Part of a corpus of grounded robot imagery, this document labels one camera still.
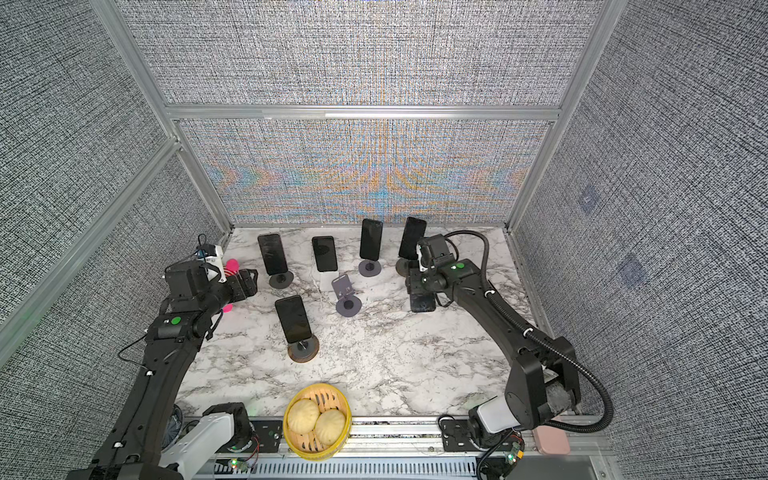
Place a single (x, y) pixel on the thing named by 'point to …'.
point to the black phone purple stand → (423, 302)
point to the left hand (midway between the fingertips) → (243, 273)
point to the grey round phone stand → (369, 268)
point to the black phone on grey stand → (370, 242)
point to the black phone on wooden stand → (414, 231)
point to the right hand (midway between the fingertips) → (418, 278)
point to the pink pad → (550, 440)
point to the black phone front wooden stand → (294, 319)
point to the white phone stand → (326, 279)
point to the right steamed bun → (330, 427)
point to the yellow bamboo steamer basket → (307, 446)
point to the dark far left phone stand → (280, 276)
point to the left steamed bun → (303, 415)
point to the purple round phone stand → (348, 305)
